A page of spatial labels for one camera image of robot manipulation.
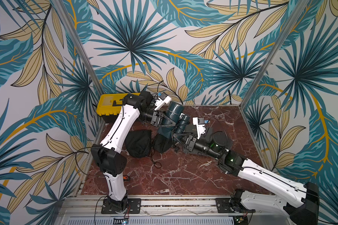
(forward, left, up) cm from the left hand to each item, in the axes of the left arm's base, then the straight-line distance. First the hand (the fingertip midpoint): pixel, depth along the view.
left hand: (174, 126), depth 60 cm
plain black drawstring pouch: (+9, +7, -31) cm, 34 cm away
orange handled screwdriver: (-11, +27, -35) cm, 46 cm away
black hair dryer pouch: (+9, +22, -32) cm, 40 cm away
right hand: (-2, 0, -3) cm, 4 cm away
